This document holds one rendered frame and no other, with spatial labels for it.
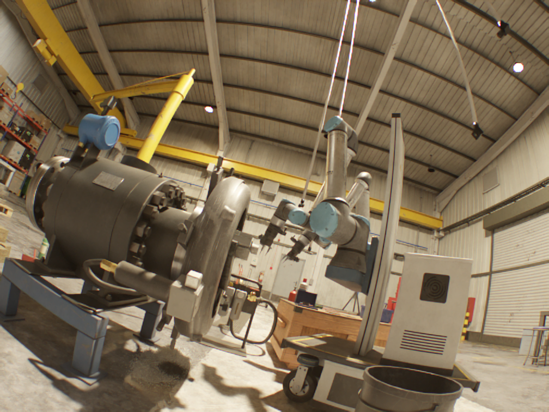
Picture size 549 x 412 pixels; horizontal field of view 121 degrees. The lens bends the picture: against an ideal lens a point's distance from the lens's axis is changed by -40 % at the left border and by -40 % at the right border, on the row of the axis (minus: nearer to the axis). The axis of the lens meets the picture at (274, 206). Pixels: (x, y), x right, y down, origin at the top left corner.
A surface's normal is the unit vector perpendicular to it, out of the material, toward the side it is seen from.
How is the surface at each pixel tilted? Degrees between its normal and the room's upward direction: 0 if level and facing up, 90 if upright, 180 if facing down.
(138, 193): 63
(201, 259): 95
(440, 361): 90
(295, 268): 90
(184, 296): 113
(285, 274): 90
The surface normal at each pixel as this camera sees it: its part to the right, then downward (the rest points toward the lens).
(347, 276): -0.47, -0.40
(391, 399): -0.72, -0.35
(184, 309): 0.01, 0.10
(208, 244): 0.15, -0.33
